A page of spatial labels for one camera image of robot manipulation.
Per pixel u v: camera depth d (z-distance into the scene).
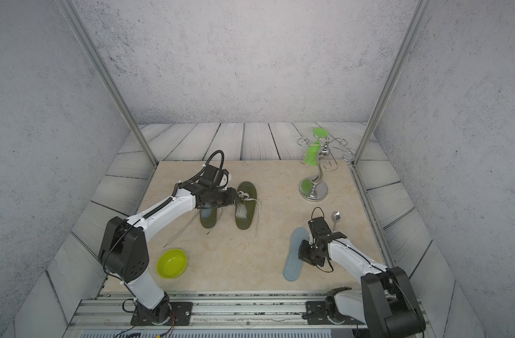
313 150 0.99
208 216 0.95
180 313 0.73
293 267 0.84
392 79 0.87
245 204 0.97
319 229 0.70
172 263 0.81
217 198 0.74
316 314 0.71
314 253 0.73
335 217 0.96
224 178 0.73
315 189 1.07
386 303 0.41
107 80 0.87
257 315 0.74
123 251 0.46
